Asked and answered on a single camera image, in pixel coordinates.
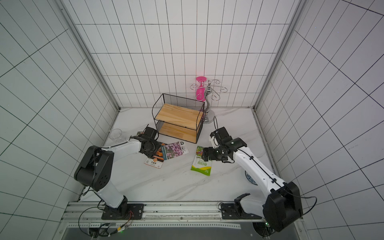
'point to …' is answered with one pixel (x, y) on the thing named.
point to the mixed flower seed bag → (139, 133)
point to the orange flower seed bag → (157, 159)
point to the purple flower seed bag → (173, 150)
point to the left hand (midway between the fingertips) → (160, 153)
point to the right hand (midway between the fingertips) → (203, 156)
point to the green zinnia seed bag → (199, 164)
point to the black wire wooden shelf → (179, 118)
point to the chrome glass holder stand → (209, 116)
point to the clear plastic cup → (116, 134)
